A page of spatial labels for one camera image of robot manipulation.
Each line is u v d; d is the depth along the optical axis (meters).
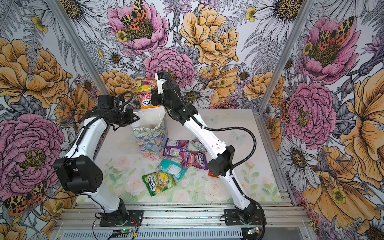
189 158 0.90
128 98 0.67
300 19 0.76
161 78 0.63
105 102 0.65
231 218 0.74
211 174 0.88
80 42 0.85
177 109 0.58
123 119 0.73
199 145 0.98
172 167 0.87
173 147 0.97
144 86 0.73
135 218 0.73
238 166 0.57
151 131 0.77
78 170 0.45
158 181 0.83
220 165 0.54
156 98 0.66
